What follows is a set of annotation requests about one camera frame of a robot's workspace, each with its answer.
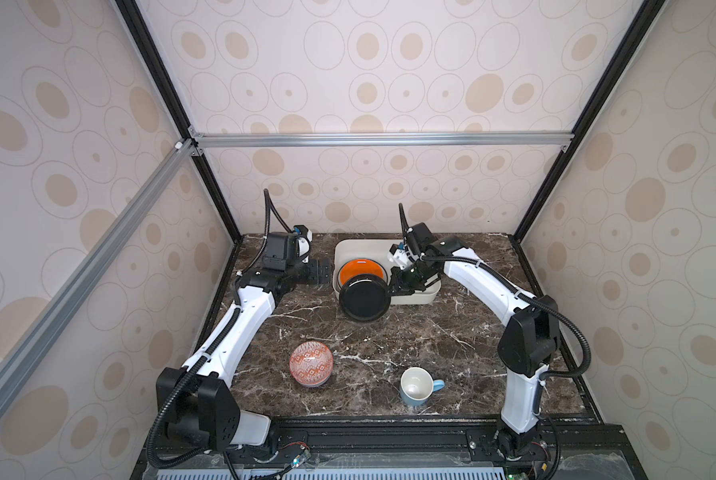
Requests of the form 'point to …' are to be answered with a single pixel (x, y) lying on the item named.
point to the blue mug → (417, 386)
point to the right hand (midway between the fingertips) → (387, 292)
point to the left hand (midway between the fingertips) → (327, 260)
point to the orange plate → (360, 266)
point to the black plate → (365, 297)
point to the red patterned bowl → (311, 364)
